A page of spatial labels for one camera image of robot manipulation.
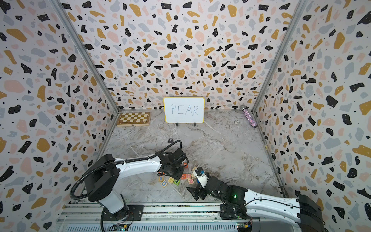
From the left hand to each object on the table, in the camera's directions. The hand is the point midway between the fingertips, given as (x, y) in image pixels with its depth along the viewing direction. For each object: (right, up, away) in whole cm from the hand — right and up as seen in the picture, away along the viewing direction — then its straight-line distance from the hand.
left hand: (182, 175), depth 84 cm
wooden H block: (+3, -1, +1) cm, 4 cm away
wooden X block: (-12, -2, 0) cm, 12 cm away
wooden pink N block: (+5, -3, -1) cm, 6 cm away
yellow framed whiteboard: (0, +40, +22) cm, 46 cm away
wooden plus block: (+7, +2, +5) cm, 9 cm away
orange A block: (+1, -1, +1) cm, 2 cm away
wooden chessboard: (-41, +34, +29) cm, 60 cm away
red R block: (+2, +10, -13) cm, 16 cm away
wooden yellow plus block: (-7, -2, -1) cm, 7 cm away
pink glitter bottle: (+51, +36, +32) cm, 70 cm away
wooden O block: (-11, -4, -1) cm, 12 cm away
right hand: (+6, -1, -9) cm, 11 cm away
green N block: (-3, -4, -1) cm, 5 cm away
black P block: (-10, +18, +18) cm, 28 cm away
